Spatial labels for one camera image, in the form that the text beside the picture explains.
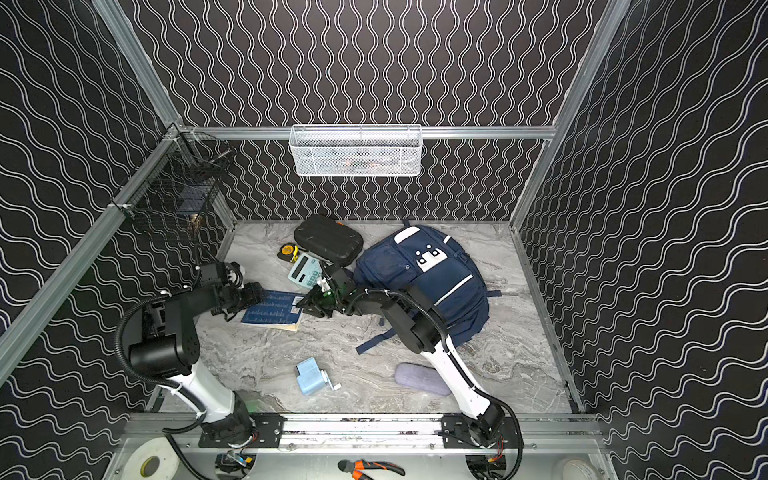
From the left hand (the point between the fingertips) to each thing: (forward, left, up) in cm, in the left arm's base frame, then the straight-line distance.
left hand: (257, 296), depth 97 cm
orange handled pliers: (-43, -38, 0) cm, 57 cm away
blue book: (-4, -8, -1) cm, 9 cm away
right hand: (-4, -14, +1) cm, 14 cm away
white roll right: (-40, -90, -1) cm, 99 cm away
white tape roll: (-42, +9, -1) cm, 43 cm away
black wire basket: (+27, +27, +24) cm, 45 cm away
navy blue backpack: (+14, -58, +5) cm, 60 cm away
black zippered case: (+23, -20, +5) cm, 30 cm away
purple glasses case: (-22, -53, +2) cm, 58 cm away
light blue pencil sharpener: (-25, -24, +3) cm, 35 cm away
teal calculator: (+11, -14, 0) cm, 17 cm away
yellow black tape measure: (+18, -6, +2) cm, 19 cm away
